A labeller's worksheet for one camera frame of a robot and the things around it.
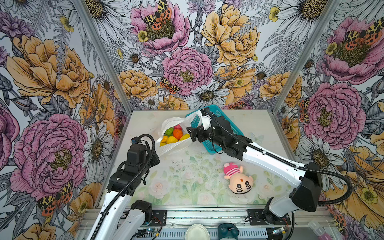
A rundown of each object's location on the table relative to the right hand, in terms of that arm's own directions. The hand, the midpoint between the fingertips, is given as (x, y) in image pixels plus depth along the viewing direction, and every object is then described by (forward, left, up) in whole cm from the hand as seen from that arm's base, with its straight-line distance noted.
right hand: (196, 129), depth 74 cm
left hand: (-10, +20, -9) cm, 24 cm away
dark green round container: (-39, -12, -20) cm, 46 cm away
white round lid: (-38, +1, -28) cm, 48 cm away
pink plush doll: (-19, -22, -21) cm, 36 cm away
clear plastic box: (-39, -55, -27) cm, 72 cm away
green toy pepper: (+17, +18, -23) cm, 34 cm away
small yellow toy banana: (+10, +21, -24) cm, 33 cm away
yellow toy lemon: (+11, +16, -24) cm, 31 cm away
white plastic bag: (+15, +7, -13) cm, 21 cm away
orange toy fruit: (+16, +12, -22) cm, 30 cm away
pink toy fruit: (+21, +12, -22) cm, 33 cm away
